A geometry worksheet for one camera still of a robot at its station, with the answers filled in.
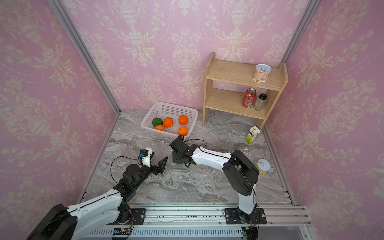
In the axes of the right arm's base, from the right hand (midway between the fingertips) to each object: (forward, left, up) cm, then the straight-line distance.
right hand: (178, 156), depth 89 cm
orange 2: (+22, +13, +1) cm, 26 cm away
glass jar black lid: (+20, -49, +22) cm, 58 cm away
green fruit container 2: (-7, 0, +7) cm, 10 cm away
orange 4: (+19, -2, 0) cm, 19 cm away
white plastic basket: (+39, +19, +2) cm, 43 cm away
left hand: (-3, +8, +6) cm, 11 cm away
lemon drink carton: (+11, -47, +6) cm, 49 cm away
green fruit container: (+28, +16, +1) cm, 32 cm away
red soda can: (+23, -43, +23) cm, 54 cm away
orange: (+27, +8, 0) cm, 28 cm away
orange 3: (+29, -3, -1) cm, 30 cm away
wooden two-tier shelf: (+30, -35, +15) cm, 49 cm away
